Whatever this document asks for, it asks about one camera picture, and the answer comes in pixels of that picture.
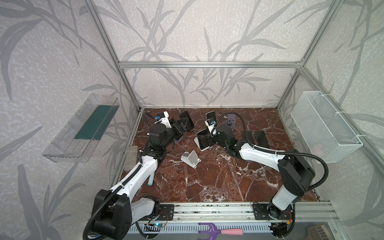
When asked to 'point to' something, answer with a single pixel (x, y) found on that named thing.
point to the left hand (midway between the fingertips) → (186, 117)
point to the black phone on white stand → (203, 141)
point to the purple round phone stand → (231, 120)
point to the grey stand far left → (180, 139)
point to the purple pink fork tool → (214, 231)
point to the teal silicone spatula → (151, 179)
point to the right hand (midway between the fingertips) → (205, 127)
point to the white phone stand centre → (196, 140)
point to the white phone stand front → (191, 158)
